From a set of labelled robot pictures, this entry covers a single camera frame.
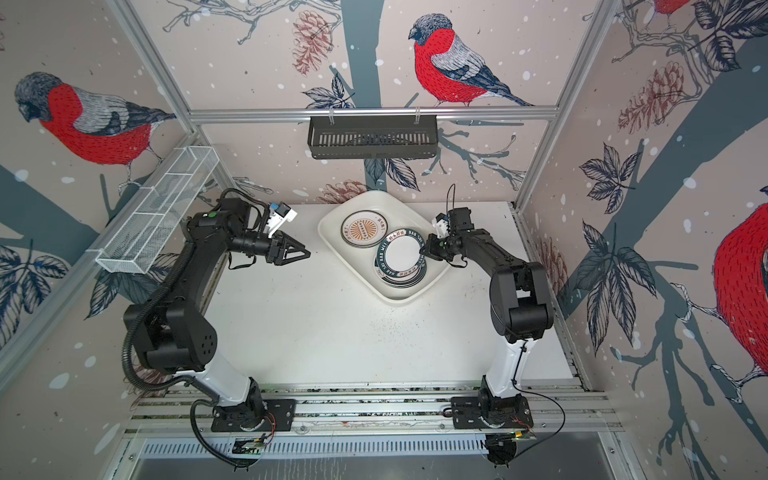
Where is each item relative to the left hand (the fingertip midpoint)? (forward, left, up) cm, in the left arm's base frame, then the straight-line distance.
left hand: (301, 251), depth 77 cm
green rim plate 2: (+2, -27, -22) cm, 35 cm away
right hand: (+10, -34, -15) cm, 39 cm away
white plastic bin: (+34, -28, -20) cm, 48 cm away
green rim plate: (+13, -27, -19) cm, 35 cm away
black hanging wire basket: (+48, -18, +3) cm, 52 cm away
